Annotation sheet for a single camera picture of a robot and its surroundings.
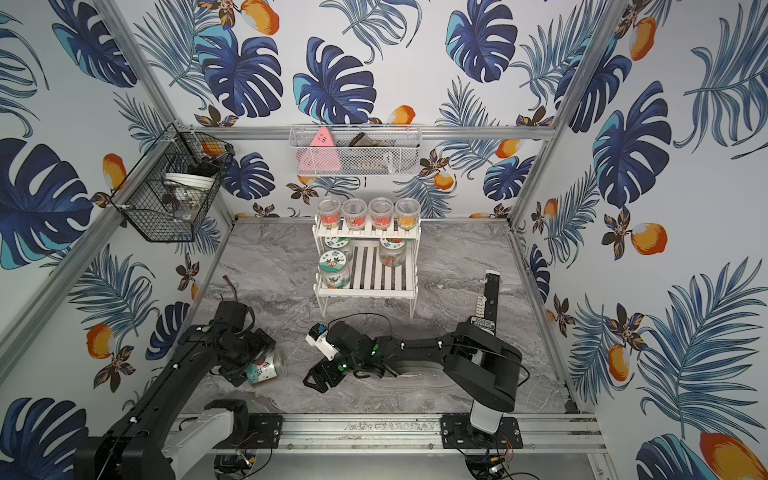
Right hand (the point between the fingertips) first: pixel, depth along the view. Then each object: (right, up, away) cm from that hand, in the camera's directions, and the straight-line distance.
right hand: (315, 372), depth 78 cm
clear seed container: (+11, +43, -1) cm, 44 cm away
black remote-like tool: (+51, +15, +18) cm, 56 cm away
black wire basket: (-50, +49, +14) cm, 71 cm away
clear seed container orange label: (+24, +42, -1) cm, 49 cm away
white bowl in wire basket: (-32, +50, +1) cm, 60 cm away
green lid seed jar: (+5, +34, +8) cm, 35 cm away
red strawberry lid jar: (-12, +2, 0) cm, 12 cm away
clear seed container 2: (+4, +42, -2) cm, 42 cm away
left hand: (-14, +4, +3) cm, 15 cm away
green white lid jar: (+5, +27, +3) cm, 28 cm away
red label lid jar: (+20, +32, +8) cm, 39 cm away
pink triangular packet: (-1, +61, +11) cm, 62 cm away
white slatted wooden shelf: (+14, +23, +10) cm, 29 cm away
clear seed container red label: (+17, +43, 0) cm, 46 cm away
